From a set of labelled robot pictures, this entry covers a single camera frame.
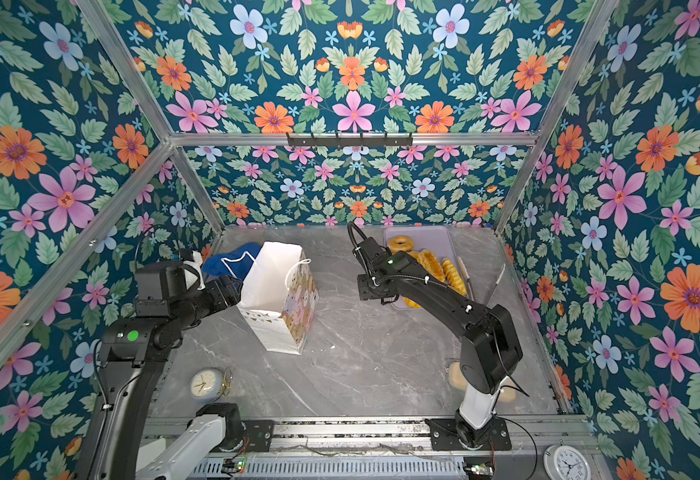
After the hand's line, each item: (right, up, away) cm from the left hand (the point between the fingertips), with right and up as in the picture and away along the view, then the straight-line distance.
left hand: (233, 278), depth 67 cm
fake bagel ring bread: (+42, +10, +44) cm, 62 cm away
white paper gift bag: (+3, -8, +25) cm, 27 cm away
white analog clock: (+76, -42, +1) cm, 87 cm away
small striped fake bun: (+39, -4, -10) cm, 41 cm away
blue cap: (-1, +4, +3) cm, 5 cm away
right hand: (+31, -4, +18) cm, 36 cm away
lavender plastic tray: (+58, +11, +49) cm, 77 cm away
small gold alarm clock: (-12, -29, +11) cm, 34 cm away
